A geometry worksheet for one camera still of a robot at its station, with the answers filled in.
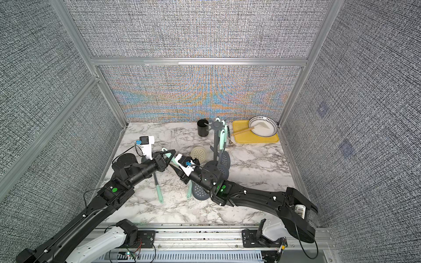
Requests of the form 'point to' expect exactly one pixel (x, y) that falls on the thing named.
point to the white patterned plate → (272, 124)
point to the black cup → (203, 127)
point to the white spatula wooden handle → (258, 126)
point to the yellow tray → (249, 136)
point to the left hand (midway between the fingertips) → (177, 150)
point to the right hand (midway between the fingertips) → (175, 155)
